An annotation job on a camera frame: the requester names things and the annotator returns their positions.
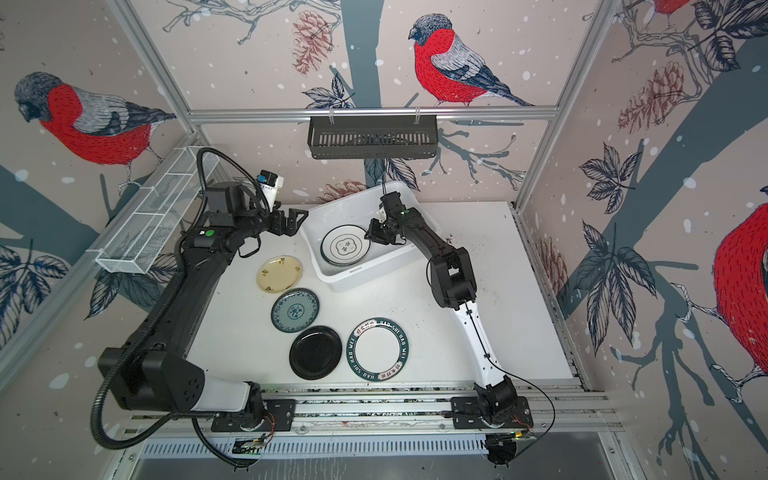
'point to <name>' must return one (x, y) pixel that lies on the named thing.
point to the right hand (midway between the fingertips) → (367, 239)
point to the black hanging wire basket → (372, 137)
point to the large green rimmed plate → (377, 349)
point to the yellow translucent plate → (279, 274)
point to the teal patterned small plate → (295, 310)
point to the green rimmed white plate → (344, 256)
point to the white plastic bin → (383, 262)
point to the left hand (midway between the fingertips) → (289, 205)
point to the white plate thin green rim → (344, 245)
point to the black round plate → (315, 352)
